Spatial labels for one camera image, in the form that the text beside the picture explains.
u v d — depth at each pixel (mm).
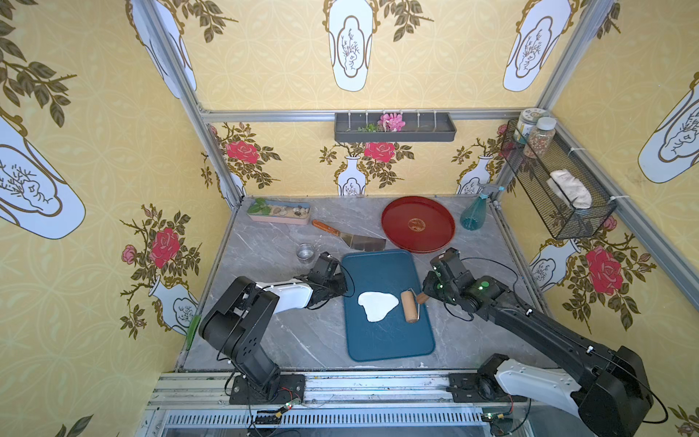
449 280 620
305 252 1033
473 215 1085
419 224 1122
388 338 828
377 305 887
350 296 924
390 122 878
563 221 874
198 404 732
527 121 857
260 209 1133
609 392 378
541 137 798
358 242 1085
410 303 857
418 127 921
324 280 732
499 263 693
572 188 691
